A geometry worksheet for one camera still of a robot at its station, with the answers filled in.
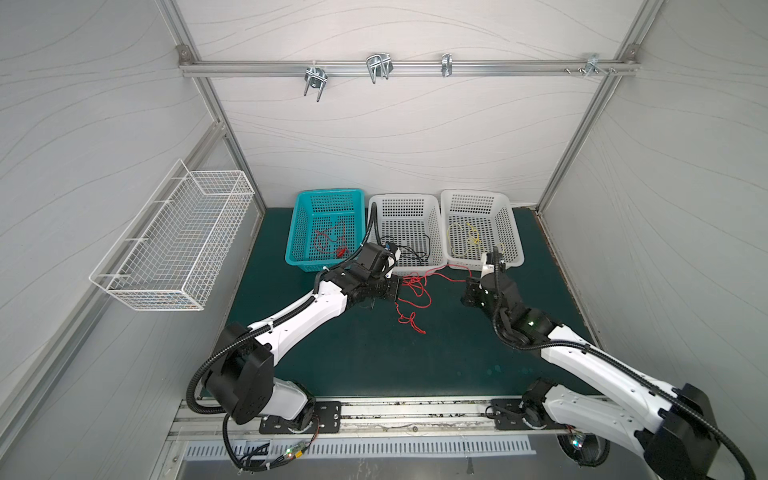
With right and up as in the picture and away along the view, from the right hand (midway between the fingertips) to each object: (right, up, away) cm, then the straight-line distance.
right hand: (473, 271), depth 80 cm
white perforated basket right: (+11, +15, +35) cm, 39 cm away
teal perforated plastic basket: (-48, +13, +34) cm, 60 cm away
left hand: (-19, -3, +2) cm, 19 cm away
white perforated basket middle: (-14, +14, +34) cm, 40 cm away
